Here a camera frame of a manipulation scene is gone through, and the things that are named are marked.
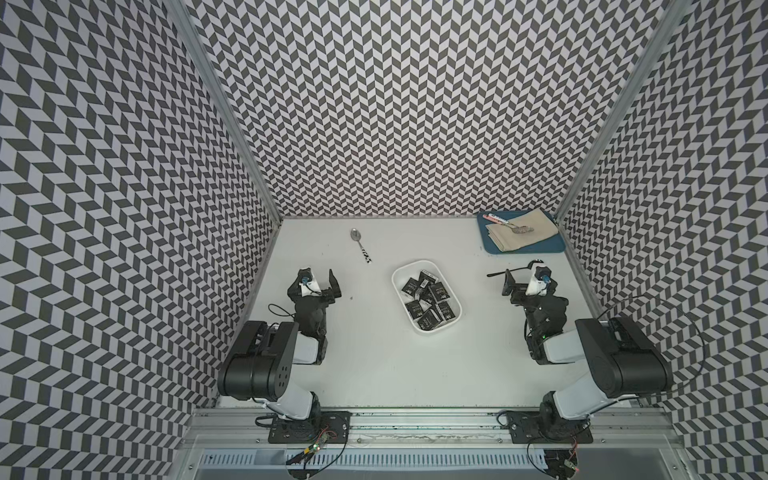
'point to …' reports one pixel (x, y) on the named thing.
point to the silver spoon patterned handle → (356, 235)
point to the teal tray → (552, 244)
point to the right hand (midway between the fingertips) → (522, 273)
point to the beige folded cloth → (504, 237)
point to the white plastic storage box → (398, 280)
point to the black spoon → (517, 269)
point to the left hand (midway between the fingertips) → (316, 274)
